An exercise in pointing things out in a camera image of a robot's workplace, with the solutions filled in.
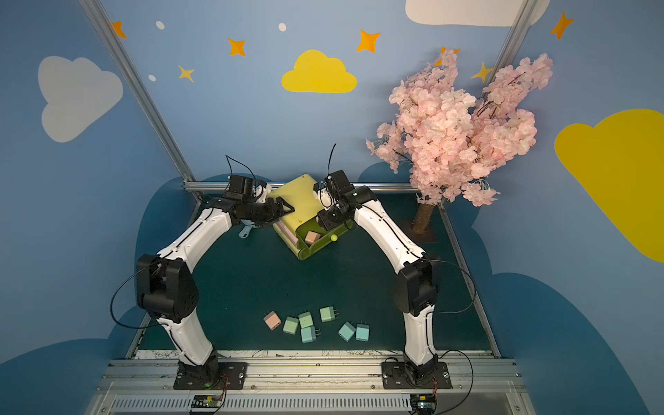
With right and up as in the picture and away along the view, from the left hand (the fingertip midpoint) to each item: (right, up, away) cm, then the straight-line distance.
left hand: (287, 210), depth 89 cm
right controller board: (+42, -56, -16) cm, 72 cm away
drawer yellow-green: (+5, -14, +5) cm, 16 cm away
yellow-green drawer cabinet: (+3, +7, +4) cm, 9 cm away
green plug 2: (+7, -36, -5) cm, 37 cm away
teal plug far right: (+26, -40, -7) cm, 48 cm away
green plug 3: (+14, -35, -4) cm, 38 cm away
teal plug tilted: (+21, -39, -7) cm, 45 cm away
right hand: (+15, -2, -2) cm, 15 cm away
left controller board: (-20, -55, -17) cm, 61 cm away
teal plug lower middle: (+9, -40, -8) cm, 41 cm away
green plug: (+2, -38, -6) cm, 38 cm away
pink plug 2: (-4, -37, -5) cm, 37 cm away
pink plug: (+9, -9, -3) cm, 13 cm away
